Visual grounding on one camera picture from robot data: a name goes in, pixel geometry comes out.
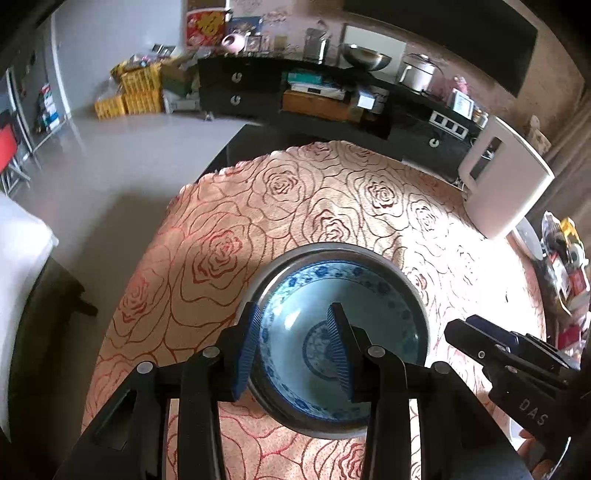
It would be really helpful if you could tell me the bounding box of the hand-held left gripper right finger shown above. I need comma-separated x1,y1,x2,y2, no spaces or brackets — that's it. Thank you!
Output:
327,302,534,480

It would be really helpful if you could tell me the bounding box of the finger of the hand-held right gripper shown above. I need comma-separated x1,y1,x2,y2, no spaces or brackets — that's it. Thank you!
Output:
445,318,518,374
466,315,580,377

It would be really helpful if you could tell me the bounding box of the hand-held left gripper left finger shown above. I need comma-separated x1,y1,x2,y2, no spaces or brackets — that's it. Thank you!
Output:
53,302,262,480

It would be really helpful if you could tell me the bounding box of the blue patterned ceramic bowl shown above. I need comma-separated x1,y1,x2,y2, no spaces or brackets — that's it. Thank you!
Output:
253,260,421,423

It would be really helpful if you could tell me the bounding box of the large stainless steel bowl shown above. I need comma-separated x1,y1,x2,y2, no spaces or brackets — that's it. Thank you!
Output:
238,243,432,439

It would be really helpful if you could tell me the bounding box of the person's right hand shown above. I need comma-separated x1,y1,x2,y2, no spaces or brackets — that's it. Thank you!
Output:
517,436,555,467

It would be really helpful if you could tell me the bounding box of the clutter of snacks and packets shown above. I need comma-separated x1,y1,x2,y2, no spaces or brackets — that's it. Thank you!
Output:
531,249,591,324

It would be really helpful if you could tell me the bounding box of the red and white packet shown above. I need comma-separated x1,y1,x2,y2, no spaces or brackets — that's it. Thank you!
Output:
561,265,591,301

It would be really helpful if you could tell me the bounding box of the plain white plate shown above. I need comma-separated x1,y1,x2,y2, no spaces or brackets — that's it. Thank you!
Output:
510,217,546,261

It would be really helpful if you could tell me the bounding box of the rose patterned tablecloth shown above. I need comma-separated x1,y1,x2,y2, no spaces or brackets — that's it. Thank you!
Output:
81,141,548,480

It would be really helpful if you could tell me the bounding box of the yellow toy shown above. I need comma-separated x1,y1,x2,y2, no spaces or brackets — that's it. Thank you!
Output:
558,218,580,245

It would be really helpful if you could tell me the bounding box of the white electric kettle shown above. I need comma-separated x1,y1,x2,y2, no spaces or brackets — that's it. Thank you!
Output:
458,114,555,241

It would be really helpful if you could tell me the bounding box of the dark wooden chair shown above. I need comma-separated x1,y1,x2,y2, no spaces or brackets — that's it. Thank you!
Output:
9,258,98,462

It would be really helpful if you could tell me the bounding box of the wooden toy figure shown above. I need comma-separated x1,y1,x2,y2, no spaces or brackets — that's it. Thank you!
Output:
526,115,552,153

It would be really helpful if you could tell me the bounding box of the beige curtain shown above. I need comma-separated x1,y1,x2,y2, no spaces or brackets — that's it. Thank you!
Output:
536,55,591,222

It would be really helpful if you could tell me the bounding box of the black low cabinet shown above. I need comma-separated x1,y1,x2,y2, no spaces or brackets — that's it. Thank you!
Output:
198,55,490,178

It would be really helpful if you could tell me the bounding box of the white rice cooker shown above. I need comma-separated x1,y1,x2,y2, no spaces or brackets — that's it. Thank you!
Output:
398,53,437,93

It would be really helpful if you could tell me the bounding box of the yellow plastic crate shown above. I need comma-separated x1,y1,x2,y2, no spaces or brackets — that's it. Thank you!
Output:
95,95,126,120
121,65,162,93
122,90,163,115

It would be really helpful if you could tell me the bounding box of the stack of books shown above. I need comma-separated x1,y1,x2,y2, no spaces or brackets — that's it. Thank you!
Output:
284,69,347,100

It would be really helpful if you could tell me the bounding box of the cardboard box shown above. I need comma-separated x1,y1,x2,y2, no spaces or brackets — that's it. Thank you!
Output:
159,55,200,114

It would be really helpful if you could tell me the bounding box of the small stainless steel bowl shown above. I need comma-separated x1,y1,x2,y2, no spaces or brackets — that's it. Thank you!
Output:
344,44,392,71

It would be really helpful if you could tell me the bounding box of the red folding chair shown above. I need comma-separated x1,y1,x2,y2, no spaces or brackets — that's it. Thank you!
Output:
0,122,28,190

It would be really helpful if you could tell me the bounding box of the pink round jar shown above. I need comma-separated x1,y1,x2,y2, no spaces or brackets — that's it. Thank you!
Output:
221,32,247,55

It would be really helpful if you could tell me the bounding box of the metal canister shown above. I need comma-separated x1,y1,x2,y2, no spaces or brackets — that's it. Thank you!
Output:
305,28,331,63

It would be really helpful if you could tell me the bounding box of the storage shelf unit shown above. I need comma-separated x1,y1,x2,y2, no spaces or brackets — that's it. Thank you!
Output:
34,83,63,132

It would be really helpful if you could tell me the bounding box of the white board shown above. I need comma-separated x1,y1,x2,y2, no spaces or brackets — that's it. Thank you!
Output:
342,23,407,79

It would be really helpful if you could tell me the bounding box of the red patterned gift box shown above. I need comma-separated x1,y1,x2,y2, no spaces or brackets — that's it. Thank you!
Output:
185,9,229,51

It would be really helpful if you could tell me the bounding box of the white picture frame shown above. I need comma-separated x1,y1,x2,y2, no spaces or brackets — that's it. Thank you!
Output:
451,89,475,118

